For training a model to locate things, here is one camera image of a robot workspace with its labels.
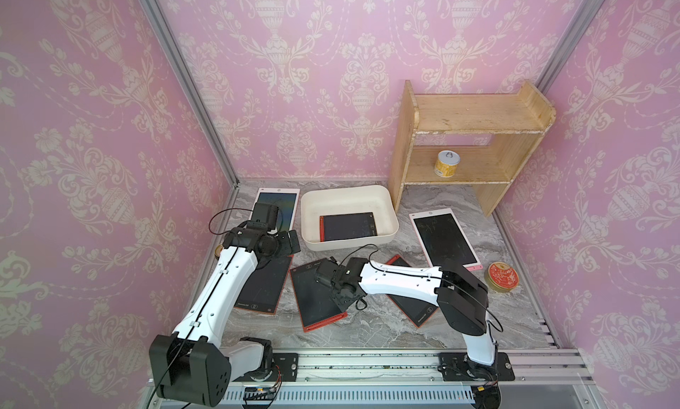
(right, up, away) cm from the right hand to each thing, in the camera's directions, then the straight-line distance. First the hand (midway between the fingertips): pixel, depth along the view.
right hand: (351, 292), depth 85 cm
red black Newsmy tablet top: (-30, 0, +4) cm, 30 cm away
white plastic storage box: (-6, +30, +29) cm, 42 cm away
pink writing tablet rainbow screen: (-28, +31, +28) cm, 50 cm away
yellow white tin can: (+33, +42, +5) cm, 54 cm away
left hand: (-20, +15, -4) cm, 25 cm away
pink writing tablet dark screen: (+35, +15, +16) cm, 41 cm away
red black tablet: (-1, +20, +20) cm, 28 cm away
